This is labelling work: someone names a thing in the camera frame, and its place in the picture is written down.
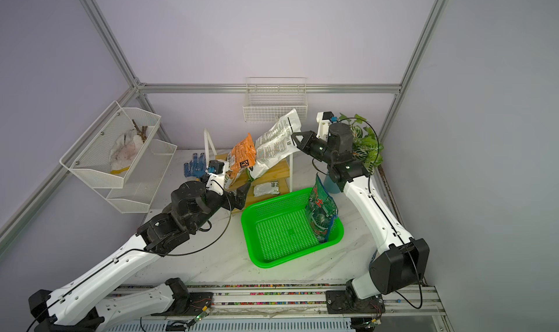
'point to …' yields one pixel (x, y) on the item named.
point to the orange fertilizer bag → (242, 156)
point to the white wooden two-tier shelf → (282, 173)
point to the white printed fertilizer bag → (276, 144)
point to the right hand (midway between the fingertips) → (291, 138)
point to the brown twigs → (143, 132)
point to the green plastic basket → (277, 229)
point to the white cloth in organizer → (124, 151)
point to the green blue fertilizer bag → (322, 210)
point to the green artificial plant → (366, 147)
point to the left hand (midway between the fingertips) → (237, 179)
